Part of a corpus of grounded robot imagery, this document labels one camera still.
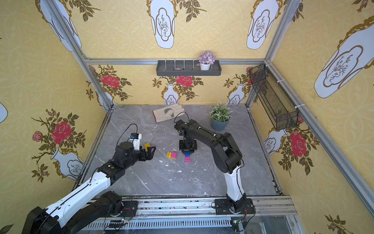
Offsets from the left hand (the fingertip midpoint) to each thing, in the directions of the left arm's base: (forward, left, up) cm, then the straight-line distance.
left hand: (151, 147), depth 83 cm
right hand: (-1, -20, -9) cm, 21 cm away
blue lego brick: (-2, -21, -7) cm, 22 cm away
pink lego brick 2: (-3, -21, -11) cm, 24 cm away
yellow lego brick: (0, -9, -11) cm, 14 cm away
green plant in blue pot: (+20, -43, +3) cm, 47 cm away
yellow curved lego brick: (+7, +5, -11) cm, 14 cm away
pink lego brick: (-1, -12, -9) cm, 16 cm away
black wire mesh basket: (+16, -78, +10) cm, 80 cm away
